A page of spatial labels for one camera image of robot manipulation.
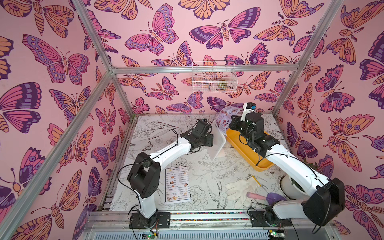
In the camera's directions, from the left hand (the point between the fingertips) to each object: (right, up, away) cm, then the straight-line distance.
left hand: (211, 138), depth 88 cm
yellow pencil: (+26, -25, -2) cm, 36 cm away
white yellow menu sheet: (-20, -28, -3) cm, 34 cm away
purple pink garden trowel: (+30, -31, -10) cm, 44 cm away
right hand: (+10, +13, -11) cm, 20 cm away
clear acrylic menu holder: (+3, -7, -3) cm, 8 cm away
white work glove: (+14, -29, -5) cm, 33 cm away
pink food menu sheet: (+7, +12, -5) cm, 15 cm away
